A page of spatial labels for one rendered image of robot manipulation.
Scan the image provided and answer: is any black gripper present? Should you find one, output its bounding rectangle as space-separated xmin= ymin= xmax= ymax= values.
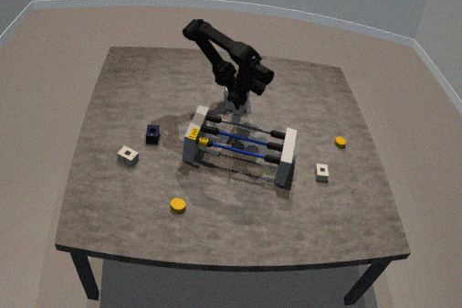
xmin=227 ymin=72 xmax=253 ymax=110

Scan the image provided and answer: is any yellow short cylinder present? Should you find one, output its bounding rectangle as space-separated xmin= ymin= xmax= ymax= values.
xmin=334 ymin=137 xmax=346 ymax=148
xmin=170 ymin=198 xmax=185 ymax=213

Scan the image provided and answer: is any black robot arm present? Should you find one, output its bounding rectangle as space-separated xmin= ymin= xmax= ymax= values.
xmin=183 ymin=19 xmax=274 ymax=96

